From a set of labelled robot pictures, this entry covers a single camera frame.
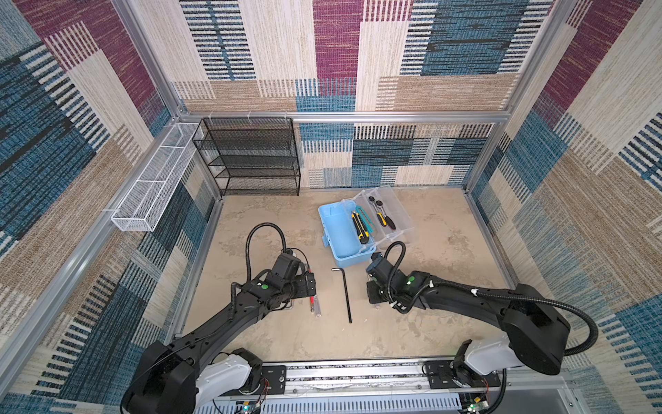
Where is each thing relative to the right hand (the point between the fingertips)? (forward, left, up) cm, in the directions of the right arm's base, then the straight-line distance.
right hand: (373, 294), depth 86 cm
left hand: (+3, +22, +5) cm, 23 cm away
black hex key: (+11, +10, -2) cm, 15 cm away
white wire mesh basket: (+13, +64, +31) cm, 72 cm away
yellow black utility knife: (+20, +2, +6) cm, 21 cm away
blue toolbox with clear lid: (+24, +5, +4) cm, 25 cm away
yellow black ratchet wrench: (+26, -5, +8) cm, 28 cm away
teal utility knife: (+27, 0, +5) cm, 27 cm away
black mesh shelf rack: (+57, +46, +14) cm, 75 cm away
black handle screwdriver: (+24, -8, +8) cm, 27 cm away
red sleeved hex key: (-1, +20, -2) cm, 20 cm away
